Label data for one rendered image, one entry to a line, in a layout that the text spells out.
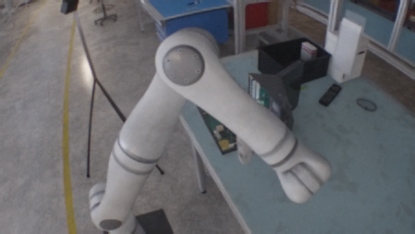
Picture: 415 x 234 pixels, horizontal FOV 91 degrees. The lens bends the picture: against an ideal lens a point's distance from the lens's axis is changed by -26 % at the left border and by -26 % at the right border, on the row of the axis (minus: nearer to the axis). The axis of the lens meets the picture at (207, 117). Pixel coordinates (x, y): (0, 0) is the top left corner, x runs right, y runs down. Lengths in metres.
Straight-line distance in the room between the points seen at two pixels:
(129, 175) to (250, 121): 0.24
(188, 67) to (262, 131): 0.15
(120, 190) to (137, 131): 0.14
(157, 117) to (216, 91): 0.13
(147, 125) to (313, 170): 0.31
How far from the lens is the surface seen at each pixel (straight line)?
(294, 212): 0.78
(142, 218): 0.96
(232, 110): 0.39
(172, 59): 0.37
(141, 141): 0.47
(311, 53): 1.29
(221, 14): 2.42
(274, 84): 0.82
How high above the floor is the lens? 1.68
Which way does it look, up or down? 42 degrees down
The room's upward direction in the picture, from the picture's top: 5 degrees counter-clockwise
